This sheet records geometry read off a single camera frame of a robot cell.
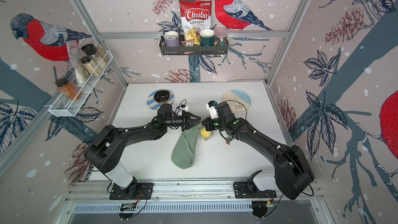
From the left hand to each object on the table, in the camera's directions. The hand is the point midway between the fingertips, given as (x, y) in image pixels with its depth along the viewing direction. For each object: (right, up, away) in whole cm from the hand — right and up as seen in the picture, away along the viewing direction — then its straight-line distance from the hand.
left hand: (201, 118), depth 78 cm
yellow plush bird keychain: (+2, -10, +4) cm, 11 cm away
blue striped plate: (-34, +5, +29) cm, 44 cm away
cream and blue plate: (+19, +9, -1) cm, 21 cm away
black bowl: (-29, +11, +29) cm, 42 cm away
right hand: (+1, -3, +5) cm, 5 cm away
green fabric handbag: (-10, -21, +2) cm, 23 cm away
